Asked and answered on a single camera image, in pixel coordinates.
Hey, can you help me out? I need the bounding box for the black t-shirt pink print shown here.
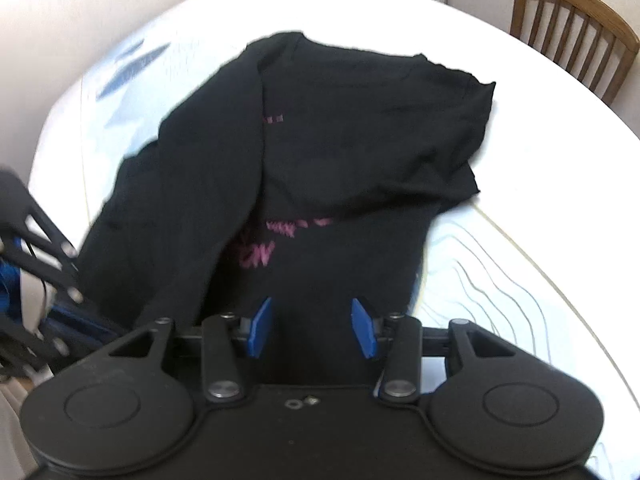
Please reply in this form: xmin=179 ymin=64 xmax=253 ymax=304
xmin=78 ymin=32 xmax=496 ymax=367

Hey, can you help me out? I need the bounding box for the white blue patterned tablecloth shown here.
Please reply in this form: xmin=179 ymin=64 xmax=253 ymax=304
xmin=22 ymin=0 xmax=639 ymax=479

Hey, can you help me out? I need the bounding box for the far wooden chair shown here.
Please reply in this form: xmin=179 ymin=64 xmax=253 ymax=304
xmin=510 ymin=0 xmax=639 ymax=105

